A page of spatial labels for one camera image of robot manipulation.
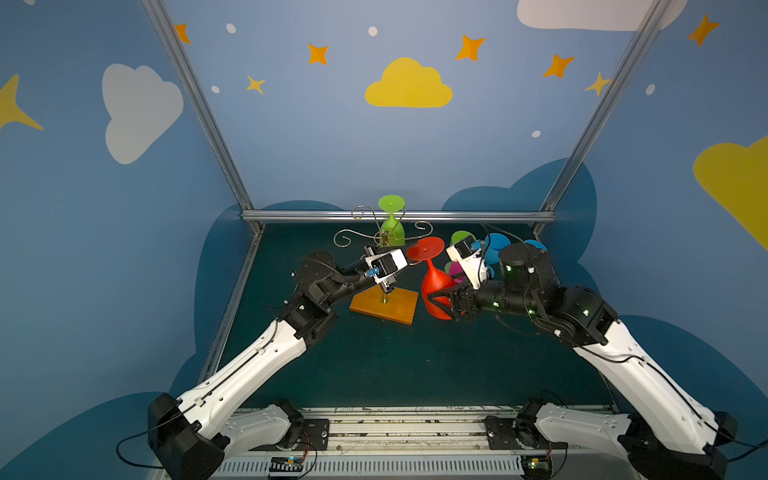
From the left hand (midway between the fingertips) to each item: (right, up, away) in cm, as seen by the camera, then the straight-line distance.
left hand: (412, 238), depth 57 cm
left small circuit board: (-30, -56, +16) cm, 65 cm away
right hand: (+7, -10, +4) cm, 12 cm away
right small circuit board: (+32, -56, +16) cm, 67 cm away
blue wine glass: (+32, +1, +45) cm, 55 cm away
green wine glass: (-4, +3, +21) cm, 22 cm away
